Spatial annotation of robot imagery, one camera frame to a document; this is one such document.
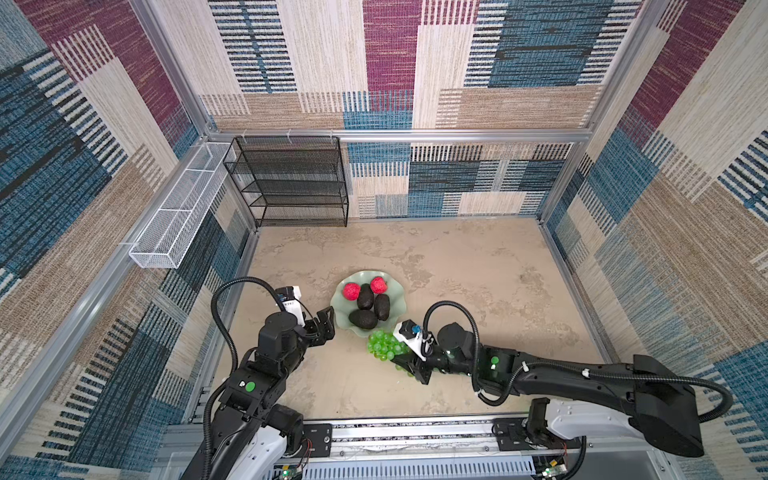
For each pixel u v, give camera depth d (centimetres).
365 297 94
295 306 64
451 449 73
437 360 64
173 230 94
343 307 93
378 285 94
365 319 89
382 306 92
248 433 47
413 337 63
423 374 65
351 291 92
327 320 66
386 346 70
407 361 66
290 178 108
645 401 41
